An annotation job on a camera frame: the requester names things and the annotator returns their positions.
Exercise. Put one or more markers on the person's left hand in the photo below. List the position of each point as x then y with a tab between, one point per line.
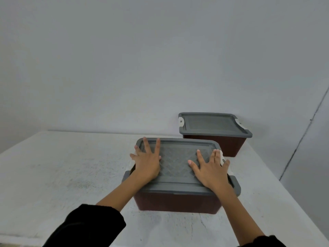
147	165

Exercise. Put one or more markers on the person's right hand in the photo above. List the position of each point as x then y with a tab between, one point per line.
213	174

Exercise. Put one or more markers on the brown plastic box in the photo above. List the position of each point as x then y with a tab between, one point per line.
226	144

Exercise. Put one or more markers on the brown storage box with sticker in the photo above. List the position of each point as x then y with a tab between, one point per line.
180	203

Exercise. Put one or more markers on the person's left forearm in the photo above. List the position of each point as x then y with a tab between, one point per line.
120	198

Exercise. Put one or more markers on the person's right forearm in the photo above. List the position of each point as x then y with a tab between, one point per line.
239	216

